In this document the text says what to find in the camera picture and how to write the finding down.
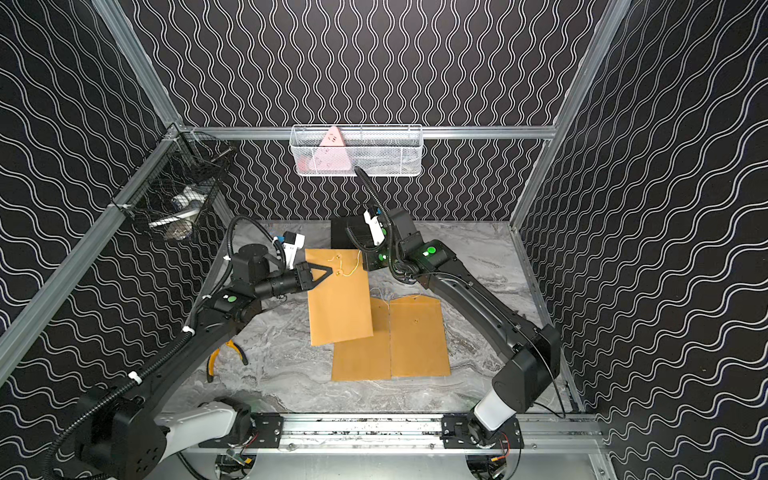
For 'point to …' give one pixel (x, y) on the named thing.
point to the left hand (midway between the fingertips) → (331, 266)
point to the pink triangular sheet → (332, 155)
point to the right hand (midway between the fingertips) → (363, 248)
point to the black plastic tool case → (359, 227)
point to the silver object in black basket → (184, 207)
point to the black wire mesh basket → (169, 192)
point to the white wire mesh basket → (394, 150)
